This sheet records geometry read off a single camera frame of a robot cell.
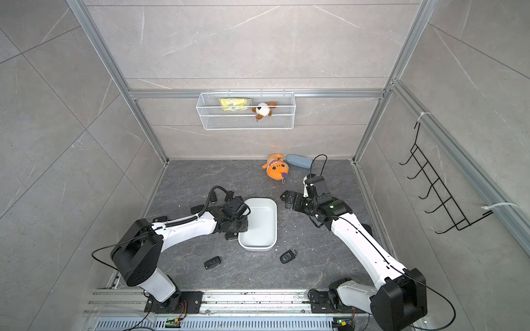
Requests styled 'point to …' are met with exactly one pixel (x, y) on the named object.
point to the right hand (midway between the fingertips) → (295, 200)
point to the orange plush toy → (276, 168)
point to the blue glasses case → (299, 160)
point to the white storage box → (261, 233)
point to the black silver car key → (288, 255)
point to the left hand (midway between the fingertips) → (247, 222)
